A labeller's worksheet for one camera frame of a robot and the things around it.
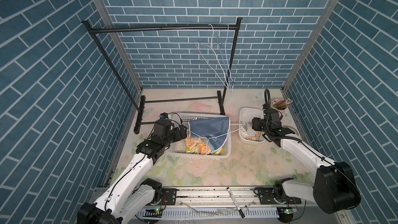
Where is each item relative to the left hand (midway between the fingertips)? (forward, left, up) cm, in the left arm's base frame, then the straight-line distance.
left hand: (184, 130), depth 80 cm
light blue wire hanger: (+47, -23, +17) cm, 55 cm away
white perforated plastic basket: (-4, +4, -15) cm, 16 cm away
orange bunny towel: (-6, -9, -6) cm, 12 cm away
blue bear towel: (+4, -17, -7) cm, 19 cm away
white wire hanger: (-2, -14, -5) cm, 15 cm away
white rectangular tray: (+5, -37, -14) cm, 40 cm away
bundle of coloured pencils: (+19, -59, 0) cm, 61 cm away
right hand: (+9, -42, -3) cm, 43 cm away
